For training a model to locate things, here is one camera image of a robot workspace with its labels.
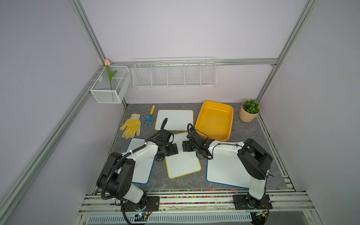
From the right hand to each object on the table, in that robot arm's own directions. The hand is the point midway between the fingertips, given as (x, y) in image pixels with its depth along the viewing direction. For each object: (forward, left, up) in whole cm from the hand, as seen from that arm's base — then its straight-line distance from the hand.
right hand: (186, 143), depth 93 cm
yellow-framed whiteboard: (-12, +3, -5) cm, 13 cm away
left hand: (-6, +9, -1) cm, 11 cm away
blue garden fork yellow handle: (+26, +29, -4) cm, 39 cm away
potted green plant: (+22, -46, +8) cm, 52 cm away
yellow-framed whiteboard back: (+25, +7, -6) cm, 26 cm away
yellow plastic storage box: (+24, -24, -5) cm, 34 cm away
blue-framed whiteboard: (-16, -26, -4) cm, 31 cm away
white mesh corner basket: (+28, +48, +27) cm, 62 cm away
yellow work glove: (+17, +41, -3) cm, 44 cm away
